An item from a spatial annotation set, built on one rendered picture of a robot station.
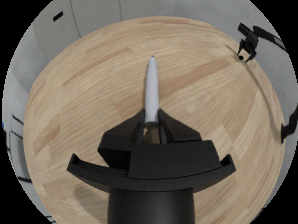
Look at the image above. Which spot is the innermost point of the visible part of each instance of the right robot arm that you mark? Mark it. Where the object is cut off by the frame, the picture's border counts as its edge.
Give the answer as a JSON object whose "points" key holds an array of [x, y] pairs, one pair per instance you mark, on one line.
{"points": [[253, 37]]}

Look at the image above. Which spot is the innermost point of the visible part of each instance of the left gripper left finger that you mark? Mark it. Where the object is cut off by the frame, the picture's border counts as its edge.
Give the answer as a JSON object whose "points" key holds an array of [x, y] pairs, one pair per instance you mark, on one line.
{"points": [[128, 129]]}

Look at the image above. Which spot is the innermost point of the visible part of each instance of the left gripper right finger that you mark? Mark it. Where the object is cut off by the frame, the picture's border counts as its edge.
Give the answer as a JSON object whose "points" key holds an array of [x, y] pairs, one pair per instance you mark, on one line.
{"points": [[175, 131]]}

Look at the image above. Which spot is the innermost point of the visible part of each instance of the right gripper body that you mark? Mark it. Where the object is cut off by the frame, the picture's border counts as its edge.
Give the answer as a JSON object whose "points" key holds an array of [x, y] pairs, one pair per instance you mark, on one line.
{"points": [[248, 49]]}

